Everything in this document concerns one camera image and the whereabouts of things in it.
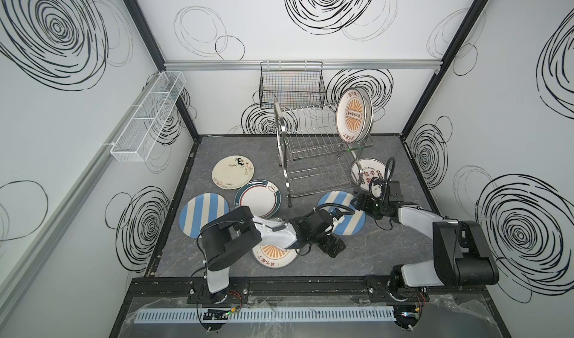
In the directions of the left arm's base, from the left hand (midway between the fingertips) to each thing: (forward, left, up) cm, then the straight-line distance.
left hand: (341, 241), depth 82 cm
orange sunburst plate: (-6, +26, -1) cm, 26 cm away
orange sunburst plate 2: (+33, -2, +33) cm, 47 cm away
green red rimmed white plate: (+18, +32, -2) cm, 37 cm away
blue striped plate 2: (+8, -5, -2) cm, 10 cm away
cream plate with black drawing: (+31, +48, -2) cm, 57 cm away
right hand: (+15, -7, 0) cm, 17 cm away
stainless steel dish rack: (+39, +8, -2) cm, 40 cm away
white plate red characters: (+35, -16, -1) cm, 38 cm away
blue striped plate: (+12, +58, -3) cm, 59 cm away
